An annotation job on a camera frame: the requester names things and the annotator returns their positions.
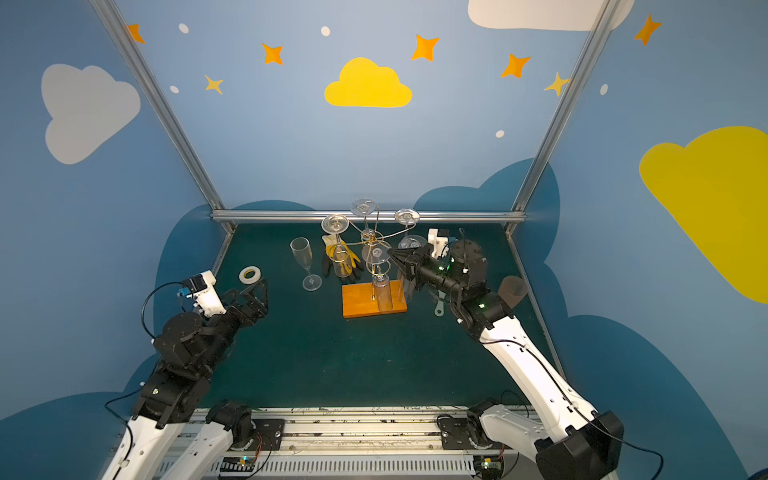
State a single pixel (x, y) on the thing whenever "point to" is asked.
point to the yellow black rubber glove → (330, 241)
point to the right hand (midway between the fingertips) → (390, 247)
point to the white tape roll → (251, 280)
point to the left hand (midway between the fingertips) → (249, 283)
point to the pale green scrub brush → (439, 310)
